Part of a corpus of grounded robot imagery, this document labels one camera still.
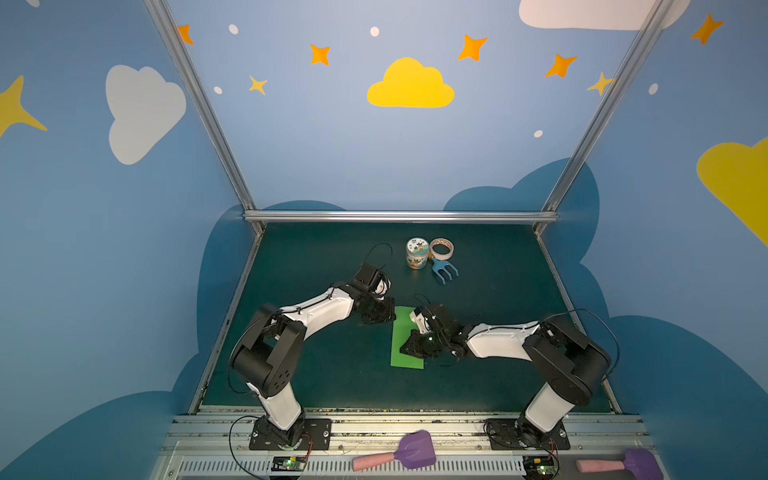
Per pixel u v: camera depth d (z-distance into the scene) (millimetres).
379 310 796
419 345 803
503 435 746
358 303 675
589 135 926
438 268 1076
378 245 792
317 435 749
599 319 893
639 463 702
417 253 1042
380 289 831
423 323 753
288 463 717
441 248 1153
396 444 741
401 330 934
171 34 715
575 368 462
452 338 718
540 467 714
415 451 726
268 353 465
